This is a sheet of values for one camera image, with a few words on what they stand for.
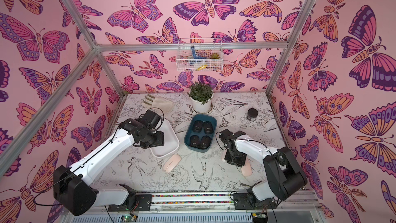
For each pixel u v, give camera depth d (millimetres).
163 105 1130
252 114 1046
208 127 973
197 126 973
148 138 646
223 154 881
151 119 627
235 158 730
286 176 432
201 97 966
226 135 749
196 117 999
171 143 936
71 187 386
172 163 848
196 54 939
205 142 923
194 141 920
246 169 821
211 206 730
